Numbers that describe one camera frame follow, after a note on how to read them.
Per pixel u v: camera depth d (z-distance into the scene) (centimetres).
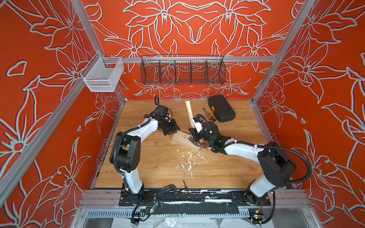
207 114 110
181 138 92
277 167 45
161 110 76
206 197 74
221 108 107
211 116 107
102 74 92
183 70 97
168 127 80
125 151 51
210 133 65
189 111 76
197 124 74
